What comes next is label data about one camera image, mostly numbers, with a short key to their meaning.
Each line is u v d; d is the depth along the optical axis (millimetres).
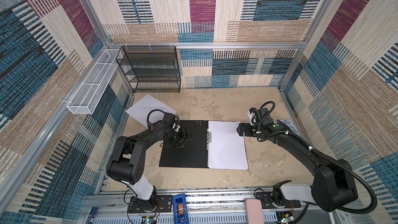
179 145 851
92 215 698
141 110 1134
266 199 734
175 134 796
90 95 940
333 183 410
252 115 794
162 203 729
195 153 925
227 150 897
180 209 663
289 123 989
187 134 834
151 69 1108
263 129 641
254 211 689
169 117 771
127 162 464
